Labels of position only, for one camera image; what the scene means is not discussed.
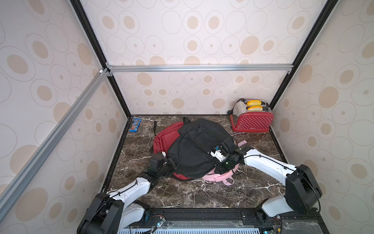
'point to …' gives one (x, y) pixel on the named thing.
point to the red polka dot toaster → (242, 120)
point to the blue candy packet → (135, 125)
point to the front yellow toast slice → (255, 108)
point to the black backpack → (190, 152)
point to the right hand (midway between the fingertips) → (215, 173)
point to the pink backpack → (227, 178)
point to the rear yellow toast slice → (254, 103)
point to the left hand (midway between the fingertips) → (184, 162)
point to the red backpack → (163, 138)
